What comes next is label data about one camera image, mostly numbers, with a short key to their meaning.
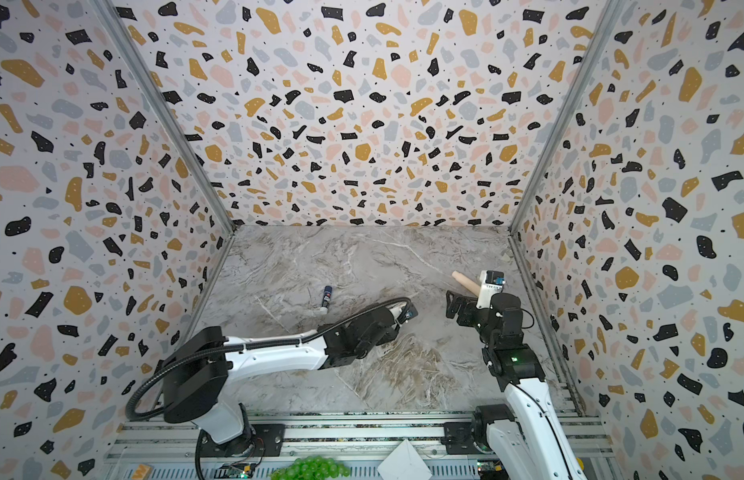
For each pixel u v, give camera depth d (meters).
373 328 0.60
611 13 0.71
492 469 0.72
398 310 0.69
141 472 0.69
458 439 0.73
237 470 0.70
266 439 0.73
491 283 0.66
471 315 0.68
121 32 0.72
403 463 0.68
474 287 1.03
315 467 0.68
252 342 0.49
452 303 0.70
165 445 0.74
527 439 0.44
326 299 0.98
